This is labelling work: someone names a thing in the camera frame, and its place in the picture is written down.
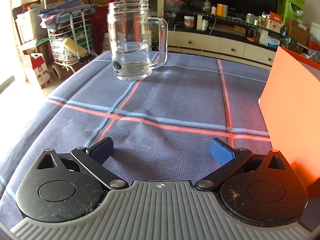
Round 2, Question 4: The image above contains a red and white carton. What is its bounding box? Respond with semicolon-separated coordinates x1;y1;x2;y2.
265;12;283;33

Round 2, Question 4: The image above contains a green foil bag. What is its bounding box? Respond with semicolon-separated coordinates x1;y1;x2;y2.
280;35;298;50

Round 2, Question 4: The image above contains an orange canister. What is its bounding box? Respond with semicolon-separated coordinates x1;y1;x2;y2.
216;4;228;17

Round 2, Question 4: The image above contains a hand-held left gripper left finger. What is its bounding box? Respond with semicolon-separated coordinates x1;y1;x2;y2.
37;137;129;190

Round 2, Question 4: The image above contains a white wire shopping trolley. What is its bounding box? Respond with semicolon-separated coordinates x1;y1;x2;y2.
37;0;99;80

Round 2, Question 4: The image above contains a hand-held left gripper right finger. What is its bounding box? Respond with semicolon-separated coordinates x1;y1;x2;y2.
195;137;287;192

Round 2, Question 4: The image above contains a pink plastic basket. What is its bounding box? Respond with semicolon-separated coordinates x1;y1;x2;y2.
165;0;187;13

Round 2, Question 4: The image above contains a blue and white box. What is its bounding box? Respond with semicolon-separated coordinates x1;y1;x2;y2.
266;35;280;47

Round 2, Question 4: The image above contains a clear glass handled jar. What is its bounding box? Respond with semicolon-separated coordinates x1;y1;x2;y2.
107;1;168;81

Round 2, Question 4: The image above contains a red and white cardboard box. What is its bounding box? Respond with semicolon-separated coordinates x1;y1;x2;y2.
21;53;52;89

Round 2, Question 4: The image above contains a brown cardboard box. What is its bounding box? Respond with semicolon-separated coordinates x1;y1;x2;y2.
285;19;310;46

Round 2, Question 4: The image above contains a white storage box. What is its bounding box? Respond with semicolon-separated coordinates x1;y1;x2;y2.
15;8;47;43

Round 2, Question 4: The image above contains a green plastic rack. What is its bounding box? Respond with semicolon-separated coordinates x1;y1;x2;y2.
278;0;307;19

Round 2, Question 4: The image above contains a grey checked tablecloth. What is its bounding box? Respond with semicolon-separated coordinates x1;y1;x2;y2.
0;51;320;233

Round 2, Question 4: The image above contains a white TV cabinet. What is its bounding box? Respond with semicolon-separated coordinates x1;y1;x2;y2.
165;10;278;68

